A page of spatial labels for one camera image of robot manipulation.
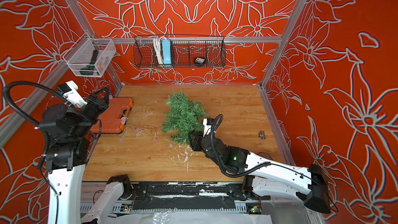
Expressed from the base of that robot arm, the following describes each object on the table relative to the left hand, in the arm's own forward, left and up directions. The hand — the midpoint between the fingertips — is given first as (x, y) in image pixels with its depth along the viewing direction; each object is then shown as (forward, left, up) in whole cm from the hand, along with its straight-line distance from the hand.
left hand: (109, 86), depth 57 cm
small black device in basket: (+43, -31, -17) cm, 56 cm away
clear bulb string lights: (+8, +5, -46) cm, 47 cm away
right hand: (-7, -28, -23) cm, 37 cm away
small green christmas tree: (-1, -27, -17) cm, 32 cm away
